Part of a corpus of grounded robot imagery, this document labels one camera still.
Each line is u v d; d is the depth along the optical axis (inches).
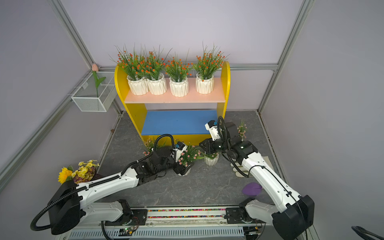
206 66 25.3
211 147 25.2
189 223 28.7
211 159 33.5
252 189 32.3
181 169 27.3
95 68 35.1
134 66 24.2
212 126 25.8
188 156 27.2
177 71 24.8
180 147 26.2
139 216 29.1
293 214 14.7
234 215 29.1
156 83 26.8
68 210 15.3
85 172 24.9
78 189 16.9
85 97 31.0
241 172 21.6
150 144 34.3
